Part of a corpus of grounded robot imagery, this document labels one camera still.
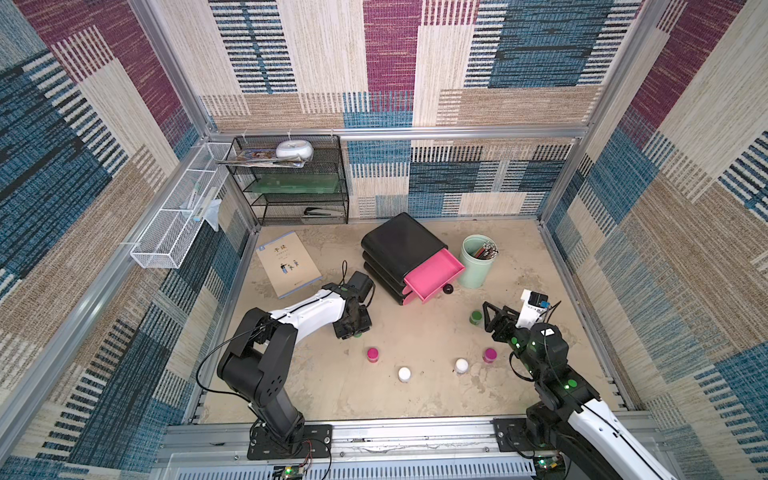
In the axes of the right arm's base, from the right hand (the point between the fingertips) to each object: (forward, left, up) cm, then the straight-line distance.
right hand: (494, 303), depth 79 cm
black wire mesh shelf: (+49, +62, -11) cm, 80 cm away
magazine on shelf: (+40, +64, +18) cm, 78 cm away
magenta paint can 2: (-8, -1, -16) cm, 18 cm away
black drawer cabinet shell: (+18, +25, 0) cm, 31 cm away
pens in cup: (+17, -2, +1) cm, 17 cm away
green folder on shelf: (+43, +58, +7) cm, 73 cm away
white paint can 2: (-11, +8, -15) cm, 20 cm away
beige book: (+26, +63, -16) cm, 70 cm away
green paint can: (+3, +2, -13) cm, 14 cm away
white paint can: (-13, +23, -14) cm, 30 cm away
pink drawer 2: (+8, +21, -10) cm, 25 cm away
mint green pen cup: (+16, -1, -9) cm, 19 cm away
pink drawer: (+11, +14, -3) cm, 18 cm away
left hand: (+1, +35, -15) cm, 39 cm away
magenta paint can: (-8, +32, -13) cm, 36 cm away
